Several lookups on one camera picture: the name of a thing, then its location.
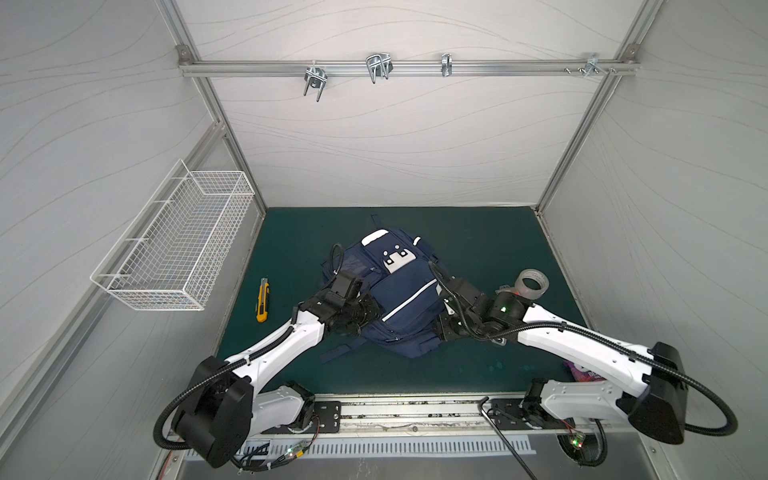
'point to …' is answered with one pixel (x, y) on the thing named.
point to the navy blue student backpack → (396, 266)
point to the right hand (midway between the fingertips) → (441, 318)
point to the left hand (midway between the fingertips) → (388, 309)
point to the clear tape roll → (527, 292)
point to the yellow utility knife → (263, 300)
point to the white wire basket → (170, 256)
